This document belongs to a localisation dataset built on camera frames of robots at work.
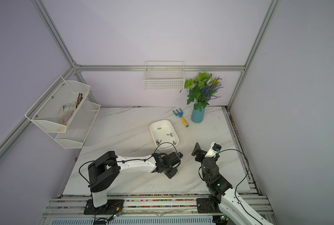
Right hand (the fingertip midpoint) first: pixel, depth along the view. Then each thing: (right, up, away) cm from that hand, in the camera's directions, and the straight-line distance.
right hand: (203, 147), depth 81 cm
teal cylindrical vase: (+2, +19, +28) cm, 34 cm away
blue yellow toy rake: (-12, +21, +35) cm, 42 cm away
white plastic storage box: (-25, +8, +25) cm, 36 cm away
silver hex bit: (-20, +5, +23) cm, 31 cm away
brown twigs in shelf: (-74, +28, +1) cm, 79 cm away
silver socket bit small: (-29, 0, +18) cm, 34 cm away
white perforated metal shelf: (-84, +21, -4) cm, 87 cm away
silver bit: (-17, 0, +18) cm, 25 cm away
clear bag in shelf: (-79, +21, -2) cm, 81 cm away
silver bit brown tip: (-29, +10, +27) cm, 41 cm away
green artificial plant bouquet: (+1, +35, +5) cm, 36 cm away
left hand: (-19, -16, +5) cm, 25 cm away
